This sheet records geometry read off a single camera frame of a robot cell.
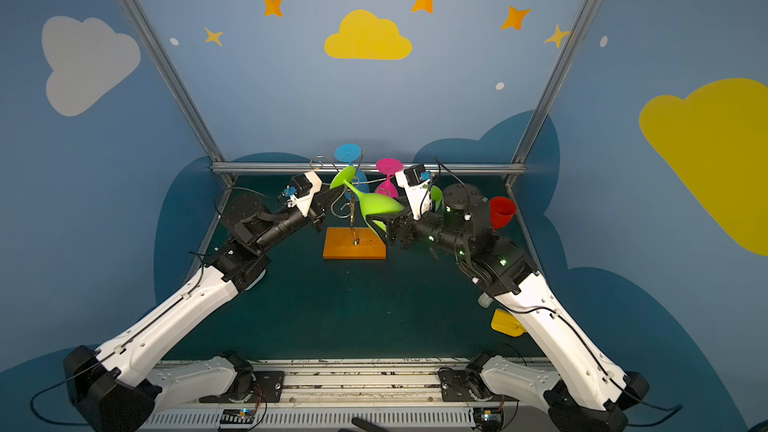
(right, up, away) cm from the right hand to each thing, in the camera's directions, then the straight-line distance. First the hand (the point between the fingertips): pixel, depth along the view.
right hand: (387, 205), depth 59 cm
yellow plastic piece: (+34, -34, +25) cm, 54 cm away
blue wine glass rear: (-10, +15, +23) cm, 29 cm away
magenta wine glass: (+1, +10, +21) cm, 24 cm away
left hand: (-11, +6, +4) cm, 13 cm away
